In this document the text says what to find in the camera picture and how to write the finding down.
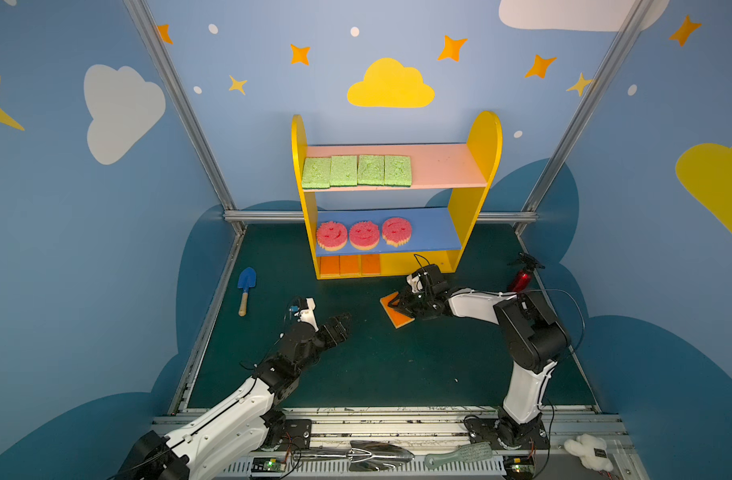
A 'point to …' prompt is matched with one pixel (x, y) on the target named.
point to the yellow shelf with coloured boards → (388, 210)
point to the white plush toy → (592, 450)
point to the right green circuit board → (518, 466)
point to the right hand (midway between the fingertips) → (391, 302)
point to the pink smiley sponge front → (364, 235)
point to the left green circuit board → (268, 465)
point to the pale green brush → (471, 452)
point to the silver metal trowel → (376, 456)
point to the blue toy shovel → (247, 279)
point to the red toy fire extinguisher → (524, 275)
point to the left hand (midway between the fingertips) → (342, 318)
